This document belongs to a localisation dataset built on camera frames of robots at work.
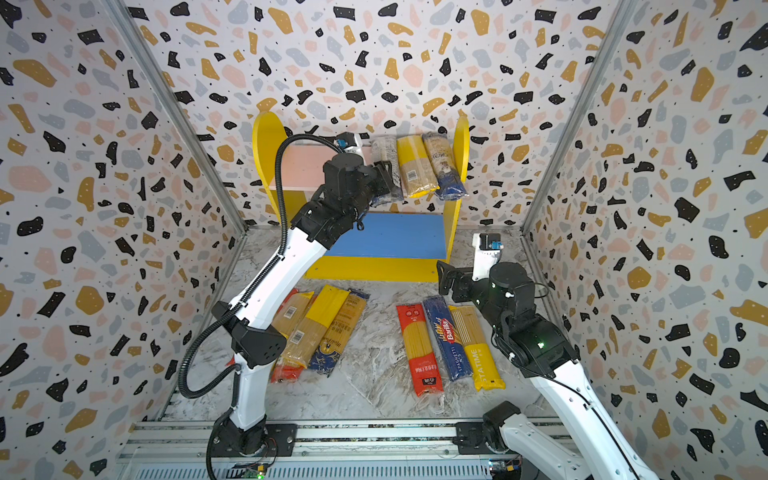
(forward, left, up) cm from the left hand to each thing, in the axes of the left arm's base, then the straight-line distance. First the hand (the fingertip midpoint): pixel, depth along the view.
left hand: (388, 157), depth 68 cm
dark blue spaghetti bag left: (-21, +16, -46) cm, 53 cm away
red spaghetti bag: (-33, -10, -47) cm, 58 cm away
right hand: (-21, -14, -11) cm, 27 cm away
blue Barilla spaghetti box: (-24, -17, -45) cm, 54 cm away
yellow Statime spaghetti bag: (-27, -25, -45) cm, 58 cm away
